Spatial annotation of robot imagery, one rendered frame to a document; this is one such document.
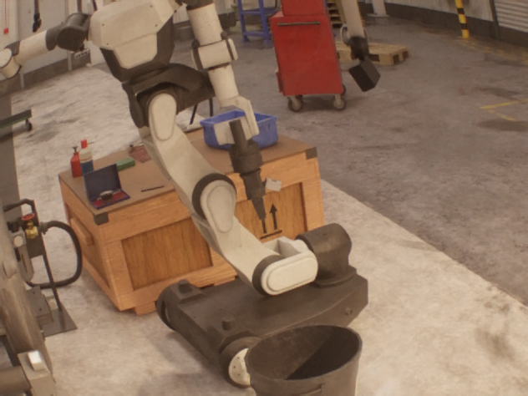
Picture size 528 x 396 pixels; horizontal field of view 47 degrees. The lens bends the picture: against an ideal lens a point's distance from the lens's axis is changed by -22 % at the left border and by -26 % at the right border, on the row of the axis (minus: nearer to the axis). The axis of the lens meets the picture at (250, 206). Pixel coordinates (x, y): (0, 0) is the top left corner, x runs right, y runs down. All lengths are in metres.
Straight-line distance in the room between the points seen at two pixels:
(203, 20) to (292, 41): 3.44
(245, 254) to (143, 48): 0.80
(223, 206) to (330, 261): 0.48
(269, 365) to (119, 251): 1.06
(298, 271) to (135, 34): 1.01
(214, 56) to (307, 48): 3.44
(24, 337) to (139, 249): 1.28
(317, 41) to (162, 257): 2.97
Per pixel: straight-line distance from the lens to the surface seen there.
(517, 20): 11.04
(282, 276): 2.51
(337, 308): 2.55
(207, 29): 2.19
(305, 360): 2.08
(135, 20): 2.12
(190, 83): 2.26
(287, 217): 3.21
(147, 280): 3.00
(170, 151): 2.25
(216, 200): 2.32
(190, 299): 2.65
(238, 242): 2.44
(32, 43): 2.28
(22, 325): 1.79
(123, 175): 3.24
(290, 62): 5.63
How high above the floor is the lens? 1.37
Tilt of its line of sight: 20 degrees down
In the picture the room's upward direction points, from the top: 8 degrees counter-clockwise
